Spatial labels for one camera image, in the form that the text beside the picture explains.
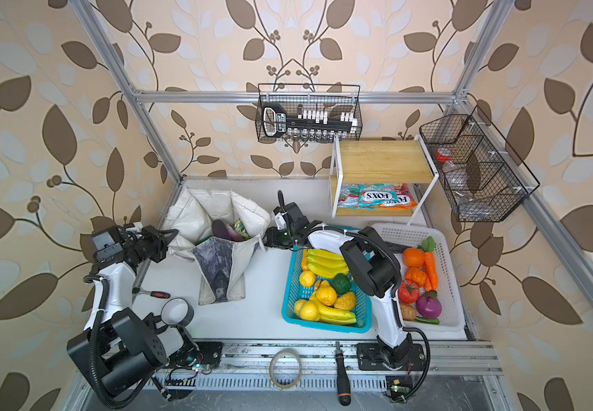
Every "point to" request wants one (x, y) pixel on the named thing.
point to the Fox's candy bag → (367, 196)
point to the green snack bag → (240, 228)
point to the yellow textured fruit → (326, 294)
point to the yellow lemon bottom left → (309, 311)
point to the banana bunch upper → (326, 265)
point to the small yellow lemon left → (307, 278)
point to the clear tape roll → (298, 374)
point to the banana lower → (333, 315)
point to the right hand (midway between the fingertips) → (263, 244)
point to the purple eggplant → (221, 229)
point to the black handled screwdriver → (343, 376)
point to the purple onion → (428, 305)
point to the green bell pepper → (341, 283)
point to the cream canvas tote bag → (220, 263)
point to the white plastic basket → (448, 289)
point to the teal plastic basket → (296, 292)
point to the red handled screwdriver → (160, 294)
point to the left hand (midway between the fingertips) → (176, 228)
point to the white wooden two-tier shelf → (380, 163)
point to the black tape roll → (176, 311)
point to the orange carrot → (430, 271)
